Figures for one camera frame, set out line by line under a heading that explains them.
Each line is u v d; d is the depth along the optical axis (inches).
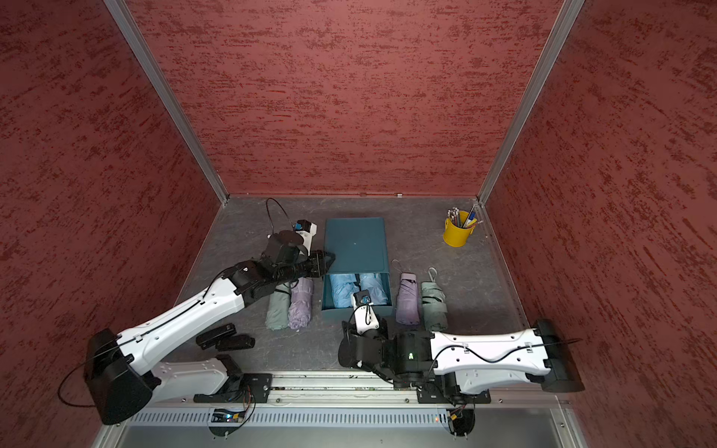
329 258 28.9
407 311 33.4
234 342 32.0
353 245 31.3
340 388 30.3
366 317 24.4
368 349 19.0
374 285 29.3
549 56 31.1
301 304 33.3
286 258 22.7
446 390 25.4
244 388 26.7
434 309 33.8
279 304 34.0
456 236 39.7
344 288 28.1
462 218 39.4
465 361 17.6
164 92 33.9
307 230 27.1
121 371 14.9
